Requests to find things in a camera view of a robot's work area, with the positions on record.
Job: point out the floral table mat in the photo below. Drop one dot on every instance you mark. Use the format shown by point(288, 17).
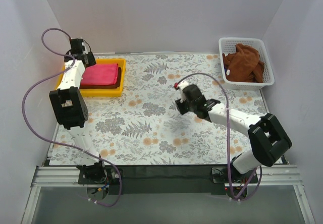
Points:
point(143, 125)

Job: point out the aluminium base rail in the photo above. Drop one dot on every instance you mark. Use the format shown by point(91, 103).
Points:
point(167, 194)

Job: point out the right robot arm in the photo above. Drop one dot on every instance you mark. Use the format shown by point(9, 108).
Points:
point(268, 139)

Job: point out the pink towel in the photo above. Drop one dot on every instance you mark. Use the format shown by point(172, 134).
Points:
point(100, 74)

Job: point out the yellow plastic tray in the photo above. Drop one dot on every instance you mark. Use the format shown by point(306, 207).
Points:
point(121, 82)

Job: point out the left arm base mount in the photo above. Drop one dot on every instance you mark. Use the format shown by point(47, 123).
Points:
point(99, 176)

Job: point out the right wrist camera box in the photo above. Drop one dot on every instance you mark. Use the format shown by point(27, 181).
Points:
point(181, 86)

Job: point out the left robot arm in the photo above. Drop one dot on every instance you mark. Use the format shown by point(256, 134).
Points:
point(71, 111)

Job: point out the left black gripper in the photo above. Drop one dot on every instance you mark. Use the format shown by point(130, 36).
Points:
point(90, 59)

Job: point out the brown towel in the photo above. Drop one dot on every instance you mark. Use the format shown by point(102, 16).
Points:
point(116, 85)
point(244, 65)

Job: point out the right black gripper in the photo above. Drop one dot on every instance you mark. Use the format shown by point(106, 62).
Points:
point(181, 106)

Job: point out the white plastic basket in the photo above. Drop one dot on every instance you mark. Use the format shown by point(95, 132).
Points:
point(228, 45)

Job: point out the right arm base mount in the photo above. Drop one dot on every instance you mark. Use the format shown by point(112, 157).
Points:
point(219, 175)

